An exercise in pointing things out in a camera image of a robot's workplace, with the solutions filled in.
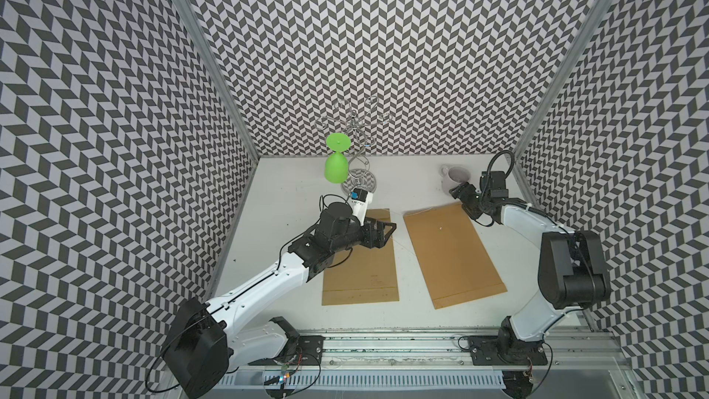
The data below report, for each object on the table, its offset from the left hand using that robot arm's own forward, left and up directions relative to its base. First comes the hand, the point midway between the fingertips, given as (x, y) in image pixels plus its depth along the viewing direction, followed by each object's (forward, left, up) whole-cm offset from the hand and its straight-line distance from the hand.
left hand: (384, 225), depth 76 cm
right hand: (+17, -25, -11) cm, 32 cm away
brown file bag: (-7, +5, -19) cm, 21 cm away
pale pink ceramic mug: (+30, -28, -14) cm, 43 cm away
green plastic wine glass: (+20, +14, +5) cm, 25 cm away
